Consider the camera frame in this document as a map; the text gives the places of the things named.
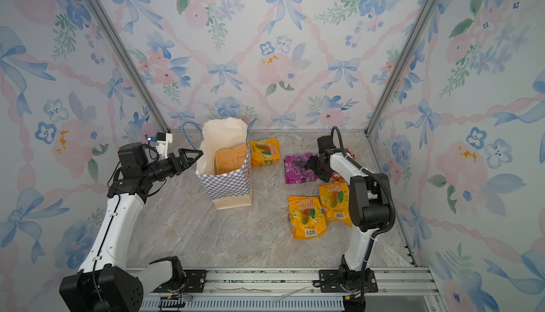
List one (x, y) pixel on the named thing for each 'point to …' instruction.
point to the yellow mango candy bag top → (265, 152)
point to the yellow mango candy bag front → (307, 216)
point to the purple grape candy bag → (295, 169)
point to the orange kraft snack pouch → (229, 159)
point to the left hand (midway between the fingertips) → (198, 156)
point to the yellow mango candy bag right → (335, 197)
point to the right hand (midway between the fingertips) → (314, 169)
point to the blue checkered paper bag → (235, 188)
